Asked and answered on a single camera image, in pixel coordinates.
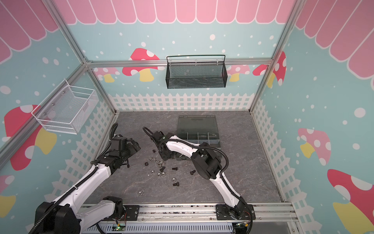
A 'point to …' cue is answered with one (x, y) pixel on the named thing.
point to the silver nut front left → (140, 193)
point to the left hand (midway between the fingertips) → (133, 149)
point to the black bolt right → (192, 172)
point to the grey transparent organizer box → (198, 129)
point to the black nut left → (146, 164)
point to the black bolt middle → (176, 168)
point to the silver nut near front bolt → (174, 179)
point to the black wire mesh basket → (196, 71)
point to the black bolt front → (176, 184)
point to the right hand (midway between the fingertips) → (167, 155)
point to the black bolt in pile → (162, 169)
